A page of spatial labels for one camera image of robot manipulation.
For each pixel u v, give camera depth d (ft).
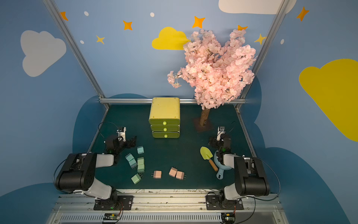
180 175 2.69
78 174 1.49
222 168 2.84
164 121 2.83
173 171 2.76
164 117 2.76
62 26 2.46
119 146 2.59
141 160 2.90
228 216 2.39
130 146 2.83
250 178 1.48
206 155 3.05
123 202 2.47
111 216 2.35
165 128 3.03
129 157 2.95
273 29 2.55
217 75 2.11
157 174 2.71
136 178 2.67
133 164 2.83
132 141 2.89
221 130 2.68
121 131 2.69
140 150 3.05
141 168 2.81
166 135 3.22
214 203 2.44
